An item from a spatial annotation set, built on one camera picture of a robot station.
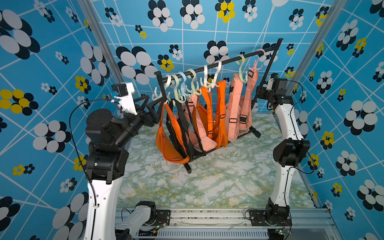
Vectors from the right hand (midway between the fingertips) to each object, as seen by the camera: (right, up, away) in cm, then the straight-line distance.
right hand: (265, 89), depth 91 cm
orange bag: (-60, -32, -9) cm, 69 cm away
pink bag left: (-43, -28, -15) cm, 54 cm away
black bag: (-49, -25, -22) cm, 59 cm away
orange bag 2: (-30, -23, -14) cm, 40 cm away
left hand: (-56, -13, -41) cm, 70 cm away
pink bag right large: (-23, -13, -14) cm, 30 cm away
